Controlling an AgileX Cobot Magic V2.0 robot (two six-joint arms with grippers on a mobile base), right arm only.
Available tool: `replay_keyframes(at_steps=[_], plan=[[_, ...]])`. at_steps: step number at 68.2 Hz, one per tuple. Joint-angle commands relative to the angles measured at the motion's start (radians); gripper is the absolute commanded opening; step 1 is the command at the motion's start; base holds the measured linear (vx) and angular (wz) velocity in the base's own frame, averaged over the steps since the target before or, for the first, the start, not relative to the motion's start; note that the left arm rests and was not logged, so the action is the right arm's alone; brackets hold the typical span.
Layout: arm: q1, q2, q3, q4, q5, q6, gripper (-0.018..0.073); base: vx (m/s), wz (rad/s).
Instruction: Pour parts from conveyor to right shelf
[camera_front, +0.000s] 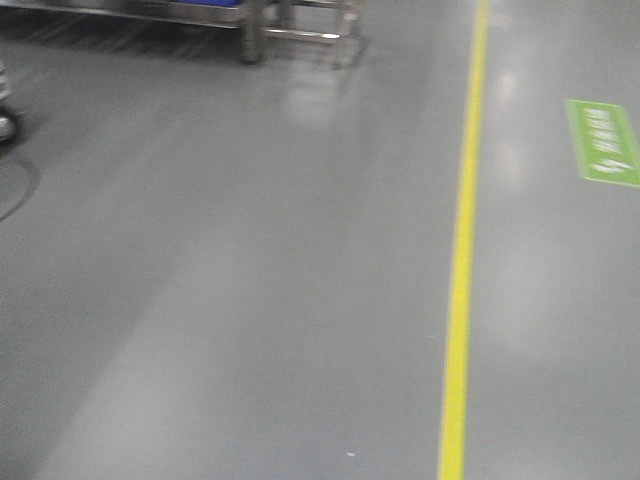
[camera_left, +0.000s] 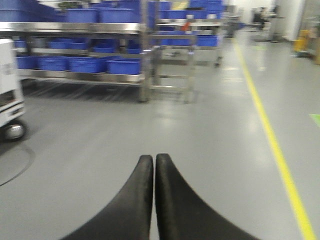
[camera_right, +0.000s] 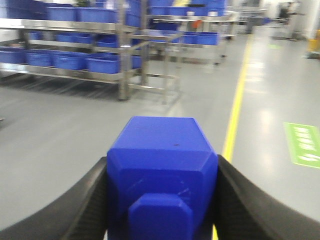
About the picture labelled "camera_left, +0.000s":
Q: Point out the bare steel table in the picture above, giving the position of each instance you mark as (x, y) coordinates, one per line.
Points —
(150, 75)

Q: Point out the long steel rack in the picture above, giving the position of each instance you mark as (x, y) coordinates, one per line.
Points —
(75, 26)

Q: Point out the row of blue bins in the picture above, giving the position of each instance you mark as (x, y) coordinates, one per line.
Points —
(85, 63)
(207, 40)

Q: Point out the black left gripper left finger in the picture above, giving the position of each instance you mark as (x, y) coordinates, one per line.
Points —
(135, 200)

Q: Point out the white wheeled cart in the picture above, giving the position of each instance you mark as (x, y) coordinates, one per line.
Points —
(8, 75)

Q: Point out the person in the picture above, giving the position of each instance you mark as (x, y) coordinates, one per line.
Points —
(260, 16)

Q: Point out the steel rack on castors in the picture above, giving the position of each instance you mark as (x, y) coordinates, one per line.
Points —
(200, 24)

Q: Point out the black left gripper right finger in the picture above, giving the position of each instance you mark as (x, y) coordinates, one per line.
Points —
(175, 205)

